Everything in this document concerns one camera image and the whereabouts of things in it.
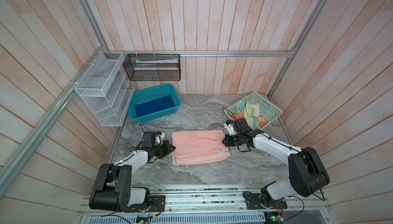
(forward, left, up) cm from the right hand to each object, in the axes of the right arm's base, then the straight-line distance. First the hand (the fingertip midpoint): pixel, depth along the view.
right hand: (223, 140), depth 90 cm
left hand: (-6, +28, -1) cm, 29 cm away
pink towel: (-3, +15, -3) cm, 15 cm away
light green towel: (+24, -21, 0) cm, 32 cm away
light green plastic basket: (+32, -34, -2) cm, 47 cm away
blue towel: (+29, +48, -1) cm, 56 cm away
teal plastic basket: (+36, +57, +1) cm, 67 cm away
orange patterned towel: (+19, -30, -5) cm, 36 cm away
